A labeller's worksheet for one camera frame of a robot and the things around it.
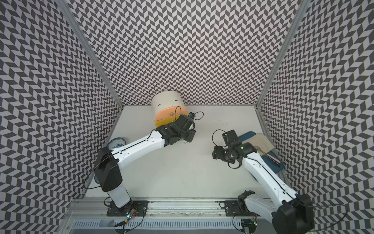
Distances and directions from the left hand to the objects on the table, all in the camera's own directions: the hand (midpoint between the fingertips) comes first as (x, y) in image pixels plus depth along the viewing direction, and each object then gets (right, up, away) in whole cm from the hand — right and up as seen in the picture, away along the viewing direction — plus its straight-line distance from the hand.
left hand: (190, 132), depth 83 cm
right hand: (+16, -14, -4) cm, 21 cm away
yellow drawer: (-15, +6, +1) cm, 16 cm away
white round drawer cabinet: (-13, +15, -1) cm, 20 cm away
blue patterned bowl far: (-49, -8, +11) cm, 51 cm away
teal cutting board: (+53, -14, +10) cm, 56 cm away
